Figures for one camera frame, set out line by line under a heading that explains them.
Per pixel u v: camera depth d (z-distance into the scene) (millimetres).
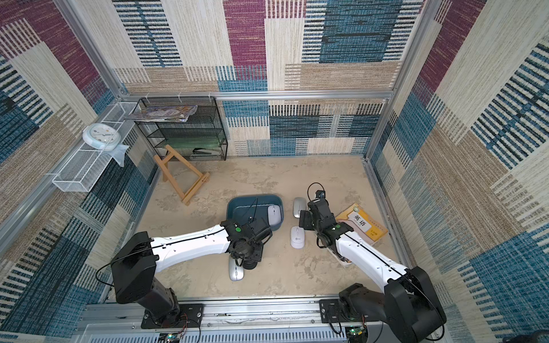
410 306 401
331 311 738
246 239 598
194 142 970
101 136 756
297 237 892
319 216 650
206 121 1075
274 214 962
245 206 997
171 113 874
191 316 733
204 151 1108
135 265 431
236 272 812
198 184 1045
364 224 940
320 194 764
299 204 1026
